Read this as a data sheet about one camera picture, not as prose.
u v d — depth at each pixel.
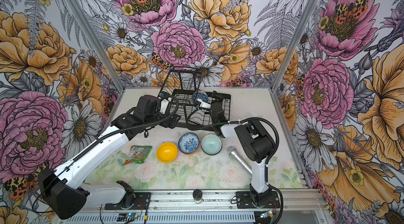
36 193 0.63
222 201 0.76
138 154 0.86
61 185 0.39
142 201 0.74
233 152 0.87
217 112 0.75
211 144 0.89
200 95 1.11
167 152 0.89
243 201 0.74
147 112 0.57
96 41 0.94
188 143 0.90
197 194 0.68
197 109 0.83
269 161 0.54
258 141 0.53
